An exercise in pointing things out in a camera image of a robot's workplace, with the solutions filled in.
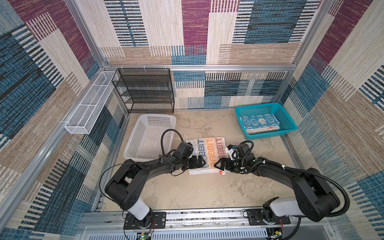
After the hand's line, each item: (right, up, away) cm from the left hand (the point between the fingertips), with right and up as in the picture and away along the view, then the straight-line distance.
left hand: (200, 162), depth 88 cm
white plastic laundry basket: (-33, +13, +17) cm, 39 cm away
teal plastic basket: (+59, +23, +15) cm, 65 cm away
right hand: (+11, -3, -1) cm, 12 cm away
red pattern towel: (+8, +6, +10) cm, 14 cm away
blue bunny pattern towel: (+43, +23, +20) cm, 53 cm away
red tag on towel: (+12, -5, 0) cm, 13 cm away
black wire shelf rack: (-39, +47, +23) cm, 65 cm away
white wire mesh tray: (-70, +26, +4) cm, 75 cm away
